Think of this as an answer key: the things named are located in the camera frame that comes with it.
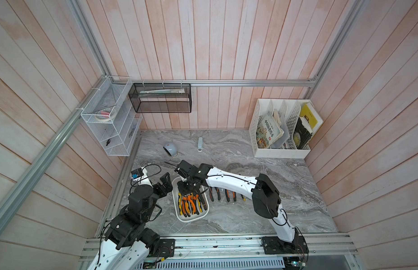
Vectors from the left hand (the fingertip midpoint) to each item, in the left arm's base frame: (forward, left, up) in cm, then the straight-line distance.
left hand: (161, 179), depth 71 cm
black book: (+33, -76, -5) cm, 83 cm away
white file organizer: (+44, -67, +2) cm, 80 cm away
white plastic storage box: (0, -3, -16) cm, 16 cm away
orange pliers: (+2, -22, -22) cm, 32 cm away
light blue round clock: (+28, +2, -15) cm, 32 cm away
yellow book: (+35, -78, +5) cm, 86 cm away
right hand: (+1, -6, -15) cm, 16 cm away
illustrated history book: (+35, -57, -6) cm, 67 cm away
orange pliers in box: (-5, -9, -15) cm, 18 cm away
